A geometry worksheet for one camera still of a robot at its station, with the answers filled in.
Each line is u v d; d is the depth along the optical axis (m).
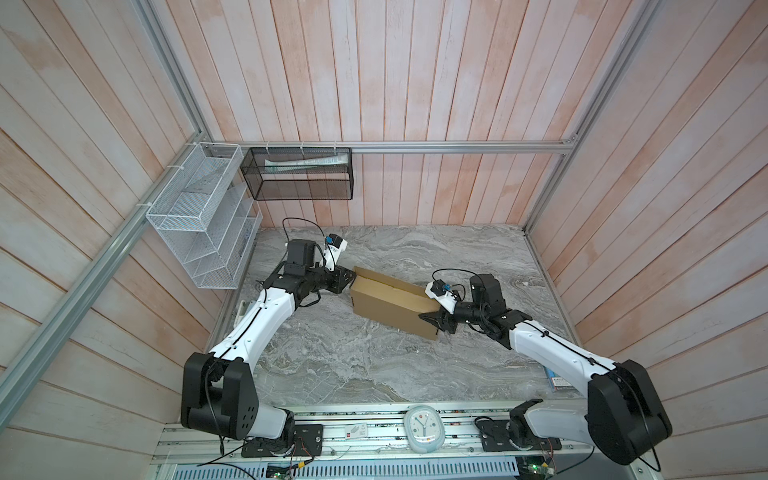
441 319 0.73
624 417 0.41
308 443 0.74
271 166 0.89
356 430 0.74
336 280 0.73
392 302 0.82
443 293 0.70
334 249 0.74
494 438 0.73
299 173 1.03
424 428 0.73
